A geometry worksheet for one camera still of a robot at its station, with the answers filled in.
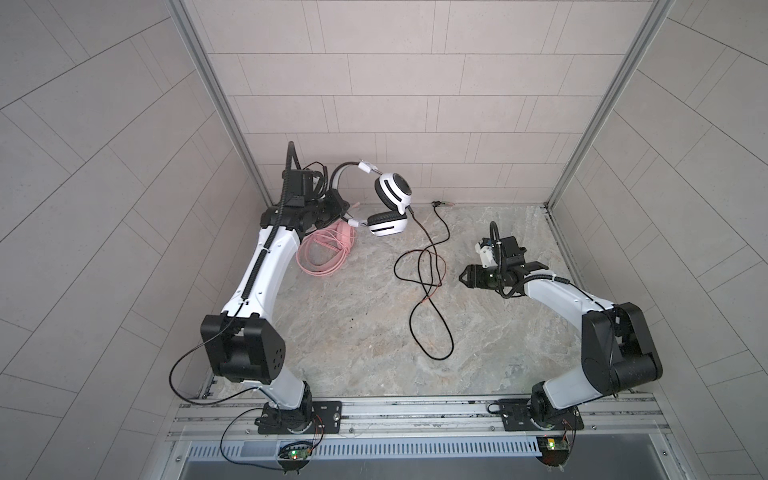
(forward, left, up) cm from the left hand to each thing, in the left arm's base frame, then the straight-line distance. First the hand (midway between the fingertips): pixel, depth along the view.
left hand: (357, 196), depth 78 cm
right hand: (-10, -32, -24) cm, 41 cm away
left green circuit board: (-54, +11, -27) cm, 62 cm away
